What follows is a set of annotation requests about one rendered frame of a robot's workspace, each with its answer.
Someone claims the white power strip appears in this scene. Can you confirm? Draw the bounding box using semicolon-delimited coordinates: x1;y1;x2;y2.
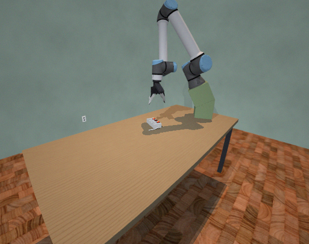
146;118;162;130

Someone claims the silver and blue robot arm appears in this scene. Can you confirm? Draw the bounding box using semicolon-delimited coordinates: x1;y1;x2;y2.
152;0;212;89

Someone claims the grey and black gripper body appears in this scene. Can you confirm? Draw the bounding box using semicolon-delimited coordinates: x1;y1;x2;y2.
151;80;161;95

